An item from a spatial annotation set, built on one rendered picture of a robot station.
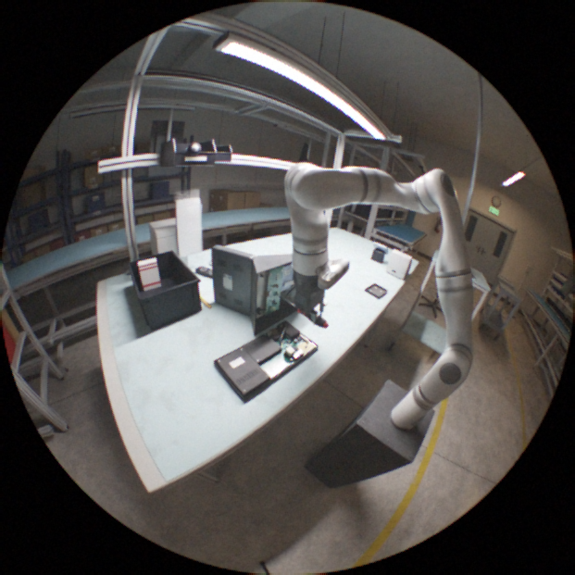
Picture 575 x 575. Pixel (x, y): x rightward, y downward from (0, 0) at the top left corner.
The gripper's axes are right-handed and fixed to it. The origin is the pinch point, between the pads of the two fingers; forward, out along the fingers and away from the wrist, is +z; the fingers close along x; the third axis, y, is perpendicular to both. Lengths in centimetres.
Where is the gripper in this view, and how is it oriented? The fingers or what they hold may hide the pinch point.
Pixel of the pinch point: (317, 321)
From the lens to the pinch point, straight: 54.7
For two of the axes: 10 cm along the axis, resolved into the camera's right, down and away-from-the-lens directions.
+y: -7.3, -4.3, 5.3
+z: 0.7, 7.2, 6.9
